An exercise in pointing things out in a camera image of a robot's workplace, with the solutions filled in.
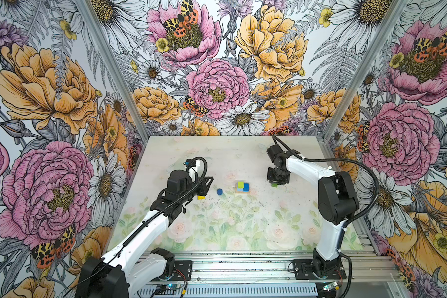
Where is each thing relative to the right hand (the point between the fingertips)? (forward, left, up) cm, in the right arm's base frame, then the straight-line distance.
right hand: (274, 186), depth 94 cm
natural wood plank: (0, +15, -4) cm, 16 cm away
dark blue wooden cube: (+1, +14, -2) cm, 14 cm away
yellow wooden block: (-3, +37, -4) cm, 38 cm away
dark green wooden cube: (0, 0, +2) cm, 2 cm away
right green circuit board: (-41, -14, -6) cm, 44 cm away
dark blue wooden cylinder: (0, +28, -4) cm, 28 cm away
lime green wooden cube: (+1, +17, 0) cm, 17 cm away
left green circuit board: (-39, +45, -4) cm, 60 cm away
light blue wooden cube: (0, +17, -3) cm, 17 cm away
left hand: (-5, +30, +12) cm, 33 cm away
